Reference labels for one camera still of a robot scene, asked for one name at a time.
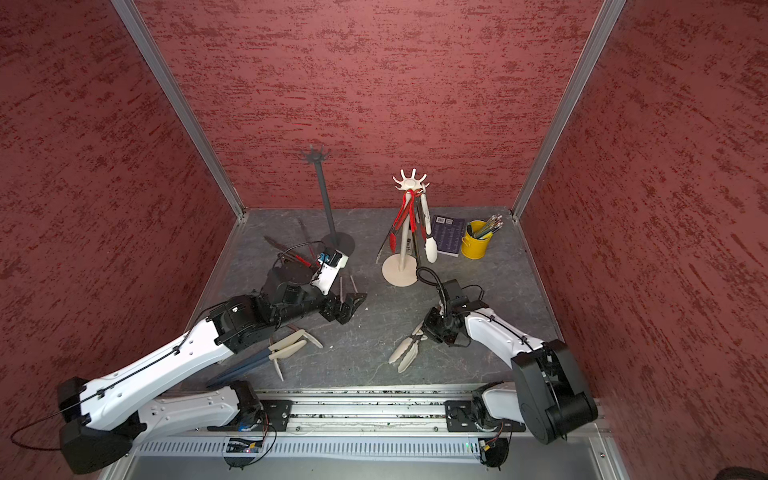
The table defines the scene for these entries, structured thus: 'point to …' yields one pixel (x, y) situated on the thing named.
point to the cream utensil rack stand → (401, 270)
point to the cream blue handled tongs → (282, 348)
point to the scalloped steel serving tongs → (405, 346)
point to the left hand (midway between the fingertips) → (348, 292)
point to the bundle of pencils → (493, 223)
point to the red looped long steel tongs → (406, 218)
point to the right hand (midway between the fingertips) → (421, 336)
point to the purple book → (448, 233)
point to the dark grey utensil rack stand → (332, 241)
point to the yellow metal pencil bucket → (472, 246)
